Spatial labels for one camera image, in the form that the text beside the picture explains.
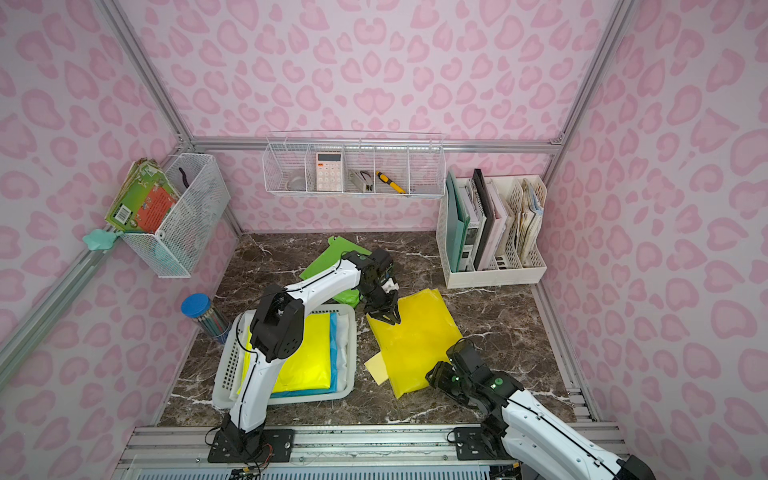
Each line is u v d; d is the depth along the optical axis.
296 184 0.96
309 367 0.79
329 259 1.10
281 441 0.74
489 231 0.86
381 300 0.82
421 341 0.90
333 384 0.77
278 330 0.56
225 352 0.80
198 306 0.76
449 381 0.72
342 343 0.85
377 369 0.86
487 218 0.85
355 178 1.00
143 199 0.73
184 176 0.88
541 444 0.50
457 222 0.81
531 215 0.90
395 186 0.98
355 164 1.01
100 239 0.63
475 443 0.73
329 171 0.95
